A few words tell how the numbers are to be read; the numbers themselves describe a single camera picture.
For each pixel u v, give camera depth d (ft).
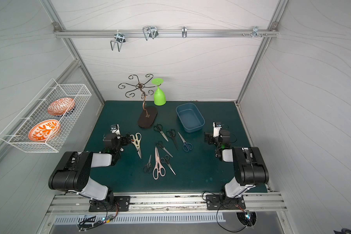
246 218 2.35
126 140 2.81
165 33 2.57
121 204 2.42
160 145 3.14
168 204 2.44
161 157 2.90
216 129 2.78
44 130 2.06
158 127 3.42
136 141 3.15
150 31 2.50
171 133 3.32
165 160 2.90
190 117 3.77
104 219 2.22
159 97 3.02
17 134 1.84
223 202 2.20
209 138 2.83
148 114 3.57
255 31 2.51
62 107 2.38
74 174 1.47
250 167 1.55
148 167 2.82
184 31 2.57
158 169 2.78
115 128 2.66
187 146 3.09
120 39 2.58
